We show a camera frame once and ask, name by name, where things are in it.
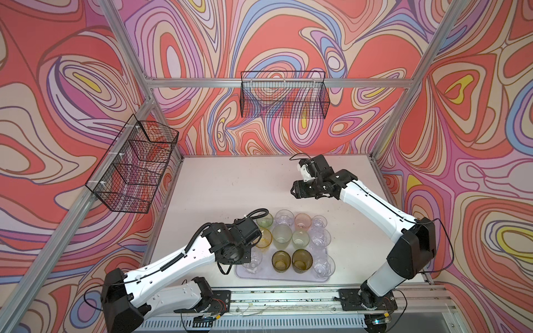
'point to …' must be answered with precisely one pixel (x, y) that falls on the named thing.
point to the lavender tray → (293, 248)
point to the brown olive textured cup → (302, 260)
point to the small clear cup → (319, 221)
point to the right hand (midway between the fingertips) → (298, 195)
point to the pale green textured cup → (300, 239)
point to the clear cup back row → (256, 259)
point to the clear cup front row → (284, 217)
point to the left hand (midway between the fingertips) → (248, 260)
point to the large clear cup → (324, 266)
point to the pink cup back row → (302, 221)
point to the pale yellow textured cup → (282, 236)
